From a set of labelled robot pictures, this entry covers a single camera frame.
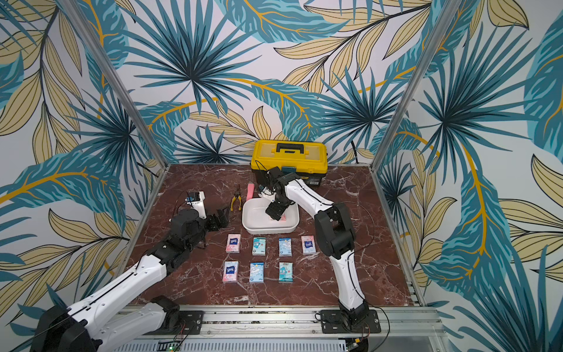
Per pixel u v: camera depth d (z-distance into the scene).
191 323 0.72
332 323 0.73
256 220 0.98
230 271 0.82
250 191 1.09
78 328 0.39
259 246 0.88
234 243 0.89
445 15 0.69
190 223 0.59
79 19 0.69
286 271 0.82
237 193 1.07
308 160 0.99
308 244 0.90
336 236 0.56
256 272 0.82
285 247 0.88
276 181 0.70
